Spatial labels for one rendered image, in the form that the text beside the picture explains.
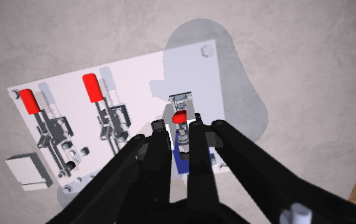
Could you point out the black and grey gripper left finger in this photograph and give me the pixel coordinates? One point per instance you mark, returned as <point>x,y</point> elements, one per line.
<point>100,201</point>

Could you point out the white fixture plate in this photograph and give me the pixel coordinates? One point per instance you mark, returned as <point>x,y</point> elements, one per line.
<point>141,83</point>

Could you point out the blue rectangular plate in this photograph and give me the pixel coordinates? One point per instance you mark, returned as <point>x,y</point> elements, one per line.
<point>182,165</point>

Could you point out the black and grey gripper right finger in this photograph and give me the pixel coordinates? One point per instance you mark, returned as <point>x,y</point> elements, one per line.
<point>281,195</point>

